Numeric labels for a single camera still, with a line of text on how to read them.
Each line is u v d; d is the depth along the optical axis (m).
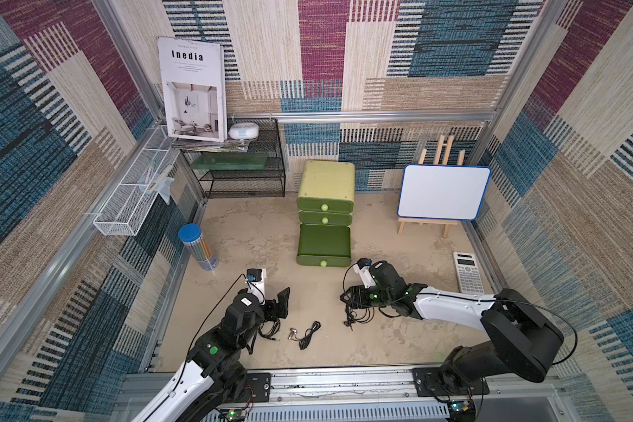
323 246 1.00
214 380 0.53
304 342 0.81
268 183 1.19
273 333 0.83
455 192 0.97
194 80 0.77
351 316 0.87
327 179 0.94
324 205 0.91
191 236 0.83
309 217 0.99
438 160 0.92
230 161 0.94
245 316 0.56
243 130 0.88
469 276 0.94
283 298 0.68
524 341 0.43
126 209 0.91
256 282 0.65
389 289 0.69
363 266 0.81
